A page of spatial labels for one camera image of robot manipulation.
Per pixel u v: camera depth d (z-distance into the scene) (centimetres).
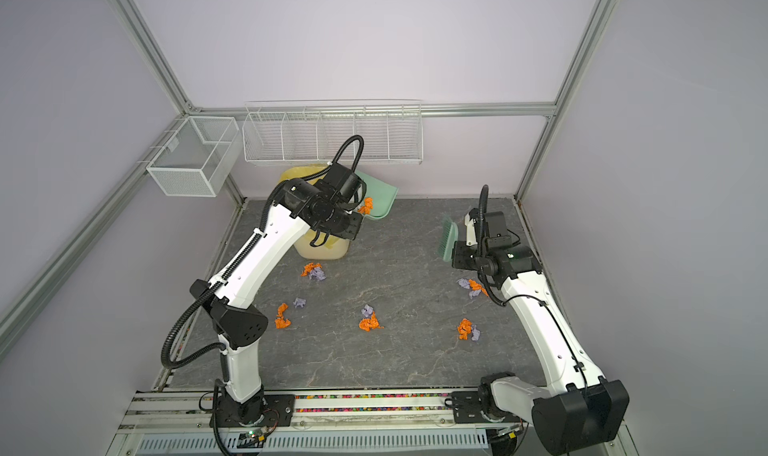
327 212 54
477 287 94
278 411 74
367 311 89
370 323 87
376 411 75
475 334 85
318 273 96
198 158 100
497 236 57
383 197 83
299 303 91
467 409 74
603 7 72
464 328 86
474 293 94
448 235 86
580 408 37
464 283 95
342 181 57
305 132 98
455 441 71
